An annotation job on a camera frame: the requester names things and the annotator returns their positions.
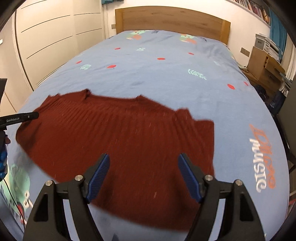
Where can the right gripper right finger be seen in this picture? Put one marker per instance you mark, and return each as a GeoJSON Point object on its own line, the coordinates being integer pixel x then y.
{"type": "Point", "coordinates": [240, 219]}

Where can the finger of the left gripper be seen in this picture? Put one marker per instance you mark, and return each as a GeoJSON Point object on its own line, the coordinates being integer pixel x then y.
{"type": "Point", "coordinates": [18, 118]}

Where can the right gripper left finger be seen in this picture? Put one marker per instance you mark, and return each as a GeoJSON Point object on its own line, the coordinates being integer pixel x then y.
{"type": "Point", "coordinates": [47, 220]}

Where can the dark red knit sweater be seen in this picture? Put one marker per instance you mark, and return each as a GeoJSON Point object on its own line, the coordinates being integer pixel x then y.
{"type": "Point", "coordinates": [143, 140]}

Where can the left hand blue glove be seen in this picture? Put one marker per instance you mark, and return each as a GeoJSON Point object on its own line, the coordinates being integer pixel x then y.
{"type": "Point", "coordinates": [4, 155]}

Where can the white sliding wardrobe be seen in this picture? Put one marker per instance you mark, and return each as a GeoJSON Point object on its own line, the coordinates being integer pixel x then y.
{"type": "Point", "coordinates": [38, 38]}

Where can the grey chair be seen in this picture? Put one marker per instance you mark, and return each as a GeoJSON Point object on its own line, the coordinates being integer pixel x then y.
{"type": "Point", "coordinates": [286, 118]}

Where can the teal curtain left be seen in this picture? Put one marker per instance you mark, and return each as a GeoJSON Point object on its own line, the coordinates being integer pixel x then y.
{"type": "Point", "coordinates": [109, 1]}

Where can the teal curtain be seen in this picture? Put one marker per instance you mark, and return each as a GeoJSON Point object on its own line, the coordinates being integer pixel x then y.
{"type": "Point", "coordinates": [109, 1]}
{"type": "Point", "coordinates": [278, 33]}

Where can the wooden bedside desk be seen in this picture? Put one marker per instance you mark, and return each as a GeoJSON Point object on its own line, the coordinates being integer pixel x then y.
{"type": "Point", "coordinates": [264, 70]}

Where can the blue dinosaur print bedspread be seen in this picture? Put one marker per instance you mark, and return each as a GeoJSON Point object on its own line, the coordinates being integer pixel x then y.
{"type": "Point", "coordinates": [180, 72]}

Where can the white storage box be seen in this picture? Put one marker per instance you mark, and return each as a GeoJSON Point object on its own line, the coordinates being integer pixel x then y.
{"type": "Point", "coordinates": [264, 43]}

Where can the teal curtain right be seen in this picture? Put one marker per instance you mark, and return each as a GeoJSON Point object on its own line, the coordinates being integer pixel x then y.
{"type": "Point", "coordinates": [278, 33]}

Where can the wooden bed headboard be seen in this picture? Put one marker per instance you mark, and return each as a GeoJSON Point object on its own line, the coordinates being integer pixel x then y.
{"type": "Point", "coordinates": [167, 18]}

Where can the wall socket plate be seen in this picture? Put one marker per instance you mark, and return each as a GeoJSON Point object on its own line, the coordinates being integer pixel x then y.
{"type": "Point", "coordinates": [245, 52]}

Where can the books on wall shelf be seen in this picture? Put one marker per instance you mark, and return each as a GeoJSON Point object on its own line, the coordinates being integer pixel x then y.
{"type": "Point", "coordinates": [256, 8]}

